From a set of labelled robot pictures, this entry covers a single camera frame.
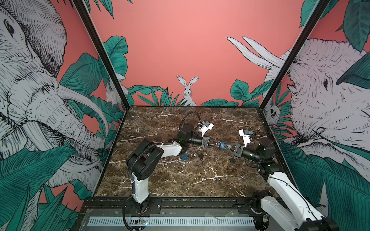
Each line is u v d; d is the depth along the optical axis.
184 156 0.92
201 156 0.93
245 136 0.70
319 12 0.71
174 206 0.75
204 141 0.72
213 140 0.76
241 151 0.66
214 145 0.75
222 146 0.74
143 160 0.49
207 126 0.75
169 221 0.70
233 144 0.70
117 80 1.04
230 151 0.72
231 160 0.92
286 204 0.49
